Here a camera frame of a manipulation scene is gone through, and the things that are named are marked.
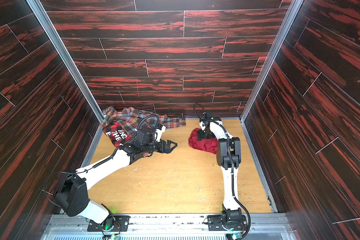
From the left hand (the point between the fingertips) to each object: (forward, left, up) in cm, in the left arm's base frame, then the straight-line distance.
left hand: (173, 144), depth 81 cm
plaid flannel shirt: (+32, +28, -12) cm, 44 cm away
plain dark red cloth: (+11, -23, -15) cm, 29 cm away
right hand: (+20, -24, -18) cm, 36 cm away
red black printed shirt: (+17, +40, -13) cm, 45 cm away
